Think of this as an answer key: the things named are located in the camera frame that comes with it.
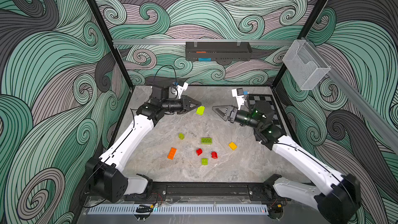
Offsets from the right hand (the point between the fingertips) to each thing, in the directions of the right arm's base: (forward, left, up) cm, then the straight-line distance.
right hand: (214, 108), depth 66 cm
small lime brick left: (+2, +17, -31) cm, 36 cm away
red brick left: (-7, +7, -32) cm, 33 cm away
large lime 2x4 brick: (0, +2, -32) cm, 32 cm away
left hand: (+3, +6, 0) cm, 7 cm away
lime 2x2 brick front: (-12, +4, -31) cm, 34 cm away
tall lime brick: (0, +6, -2) cm, 7 cm away
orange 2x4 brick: (-8, +22, -32) cm, 39 cm away
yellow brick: (-3, -13, -34) cm, 37 cm away
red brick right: (-9, -2, -31) cm, 32 cm away
